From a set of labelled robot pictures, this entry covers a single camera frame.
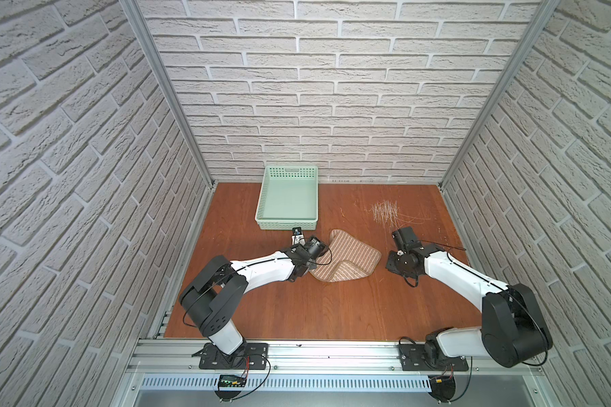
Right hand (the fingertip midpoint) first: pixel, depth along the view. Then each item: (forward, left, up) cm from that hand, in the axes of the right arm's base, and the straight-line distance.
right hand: (386, 265), depth 89 cm
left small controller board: (-31, +53, -6) cm, 62 cm away
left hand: (+7, +30, +1) cm, 30 cm away
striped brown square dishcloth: (+5, +14, -2) cm, 15 cm away
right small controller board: (-36, -8, -3) cm, 37 cm away
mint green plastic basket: (+38, +36, -3) cm, 52 cm away
